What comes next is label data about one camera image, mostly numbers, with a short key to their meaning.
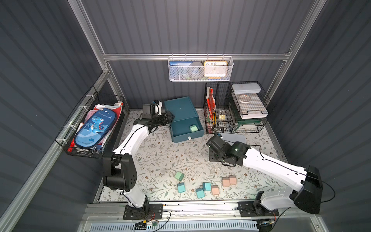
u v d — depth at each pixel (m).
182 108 0.91
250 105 0.96
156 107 0.73
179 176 0.84
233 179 0.83
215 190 0.78
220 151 0.57
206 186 0.81
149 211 0.73
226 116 1.16
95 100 0.79
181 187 0.81
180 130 0.89
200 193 0.79
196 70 0.90
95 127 0.65
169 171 0.87
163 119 0.79
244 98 0.99
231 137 1.03
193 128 0.87
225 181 0.83
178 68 0.83
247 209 0.74
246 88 1.03
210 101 1.15
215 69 0.89
